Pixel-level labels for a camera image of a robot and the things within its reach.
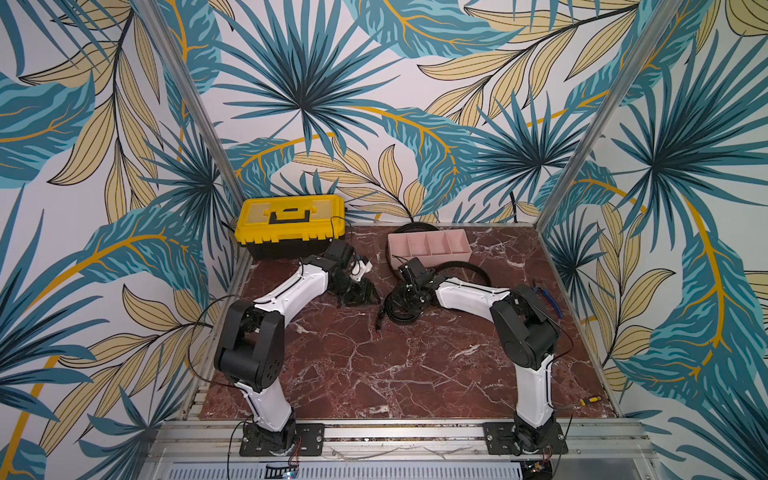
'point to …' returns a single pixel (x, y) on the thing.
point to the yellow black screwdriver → (586, 401)
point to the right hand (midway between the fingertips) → (389, 301)
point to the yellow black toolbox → (290, 227)
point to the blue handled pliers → (546, 293)
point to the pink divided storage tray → (432, 247)
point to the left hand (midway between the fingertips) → (374, 304)
